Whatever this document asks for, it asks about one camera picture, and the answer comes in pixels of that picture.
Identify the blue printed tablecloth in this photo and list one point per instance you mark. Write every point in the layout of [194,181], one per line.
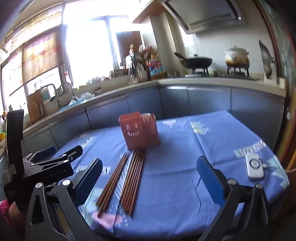
[175,162]

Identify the metal faucet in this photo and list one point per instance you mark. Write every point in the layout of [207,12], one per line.
[55,90]
[69,84]

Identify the black frying pan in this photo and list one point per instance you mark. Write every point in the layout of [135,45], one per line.
[198,62]

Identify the pink chopstick holder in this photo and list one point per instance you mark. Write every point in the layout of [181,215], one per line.
[136,132]

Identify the white ceramic clay pot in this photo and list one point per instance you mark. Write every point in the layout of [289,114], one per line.
[237,58]

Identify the colourful box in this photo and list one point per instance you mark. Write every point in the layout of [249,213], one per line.
[156,69]

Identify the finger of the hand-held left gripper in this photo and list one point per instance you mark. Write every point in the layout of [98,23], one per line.
[74,153]
[47,151]

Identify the blue kitchen cabinets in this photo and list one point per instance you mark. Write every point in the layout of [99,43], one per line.
[208,99]

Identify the cluttered utensil rack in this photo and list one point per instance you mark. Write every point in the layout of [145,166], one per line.
[138,67]

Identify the white power bank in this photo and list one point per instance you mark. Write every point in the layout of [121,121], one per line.
[254,168]

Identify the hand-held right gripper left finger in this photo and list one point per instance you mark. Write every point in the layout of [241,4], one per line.
[89,183]

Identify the gas stove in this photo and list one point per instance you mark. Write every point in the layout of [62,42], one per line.
[231,76]

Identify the metal wok lid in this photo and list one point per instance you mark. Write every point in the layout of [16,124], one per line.
[264,60]

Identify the white wall socket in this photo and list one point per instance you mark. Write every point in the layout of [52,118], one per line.
[288,114]

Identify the patterned roller blind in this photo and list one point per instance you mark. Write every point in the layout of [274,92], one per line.
[39,55]

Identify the steel range hood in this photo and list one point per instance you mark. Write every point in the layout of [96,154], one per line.
[208,14]

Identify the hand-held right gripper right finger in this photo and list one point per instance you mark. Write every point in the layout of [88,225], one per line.
[209,180]

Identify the bunch of wooden chopsticks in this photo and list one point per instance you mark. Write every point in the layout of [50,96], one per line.
[130,180]

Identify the person's left hand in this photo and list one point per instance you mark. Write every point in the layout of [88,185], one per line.
[16,213]

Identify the wooden cutting board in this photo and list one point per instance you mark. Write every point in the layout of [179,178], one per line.
[35,106]

